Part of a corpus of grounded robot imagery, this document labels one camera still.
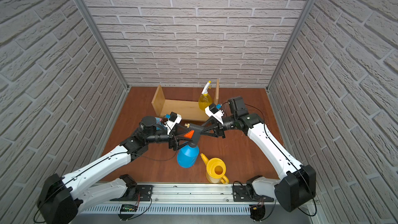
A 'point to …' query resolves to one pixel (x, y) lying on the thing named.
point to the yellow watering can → (215, 169)
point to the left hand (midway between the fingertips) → (189, 131)
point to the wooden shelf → (188, 110)
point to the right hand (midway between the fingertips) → (199, 133)
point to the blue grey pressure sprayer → (188, 155)
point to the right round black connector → (257, 211)
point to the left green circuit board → (128, 208)
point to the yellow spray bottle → (204, 100)
